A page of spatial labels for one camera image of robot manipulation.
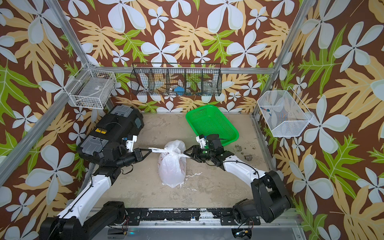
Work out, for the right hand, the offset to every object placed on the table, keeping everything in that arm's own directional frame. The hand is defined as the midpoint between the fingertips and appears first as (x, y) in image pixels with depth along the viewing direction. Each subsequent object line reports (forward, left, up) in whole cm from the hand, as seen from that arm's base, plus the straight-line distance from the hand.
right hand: (185, 154), depth 80 cm
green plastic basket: (+37, -16, -13) cm, 42 cm away
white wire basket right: (+20, -57, +11) cm, 61 cm away
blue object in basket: (+39, +4, +13) cm, 42 cm away
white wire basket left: (+33, +55, +19) cm, 67 cm away
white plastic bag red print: (-5, +7, 0) cm, 9 cm away
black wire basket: (+46, +6, +17) cm, 50 cm away
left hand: (+1, +18, +3) cm, 18 cm away
